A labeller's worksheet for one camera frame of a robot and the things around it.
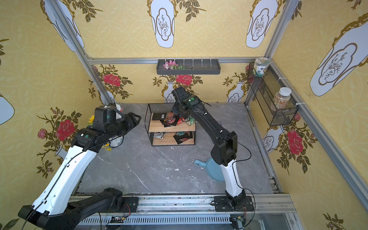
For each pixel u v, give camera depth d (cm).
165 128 87
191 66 92
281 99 65
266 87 93
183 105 61
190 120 88
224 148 51
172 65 88
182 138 98
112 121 53
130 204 74
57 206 38
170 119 88
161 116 92
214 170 85
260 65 84
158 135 99
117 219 73
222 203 73
